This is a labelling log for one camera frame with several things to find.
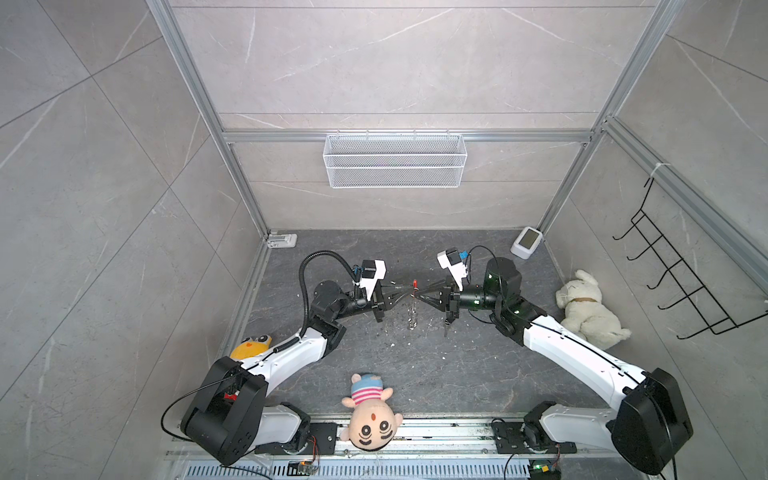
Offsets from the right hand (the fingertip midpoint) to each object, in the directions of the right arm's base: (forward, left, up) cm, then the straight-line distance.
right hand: (417, 294), depth 69 cm
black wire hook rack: (-4, -59, +5) cm, 60 cm away
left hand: (+1, +1, +3) cm, 3 cm away
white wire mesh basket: (+52, +4, +3) cm, 52 cm away
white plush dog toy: (+3, -51, -19) cm, 55 cm away
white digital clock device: (+37, -46, -24) cm, 64 cm away
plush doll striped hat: (-23, +11, -19) cm, 32 cm away
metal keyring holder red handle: (+7, 0, -26) cm, 27 cm away
